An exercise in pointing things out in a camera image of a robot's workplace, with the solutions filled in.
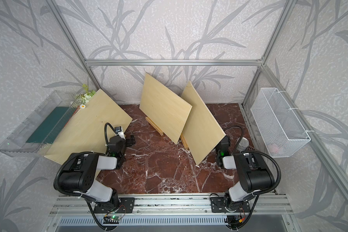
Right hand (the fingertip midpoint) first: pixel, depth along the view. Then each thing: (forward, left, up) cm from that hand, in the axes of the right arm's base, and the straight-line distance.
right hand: (218, 134), depth 95 cm
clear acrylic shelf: (-23, +91, +31) cm, 98 cm away
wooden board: (-8, +77, +15) cm, 79 cm away
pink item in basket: (-19, -23, +14) cm, 33 cm away
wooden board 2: (+8, +33, +14) cm, 37 cm away
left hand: (0, +61, +3) cm, 62 cm away
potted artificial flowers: (+6, +79, +27) cm, 84 cm away
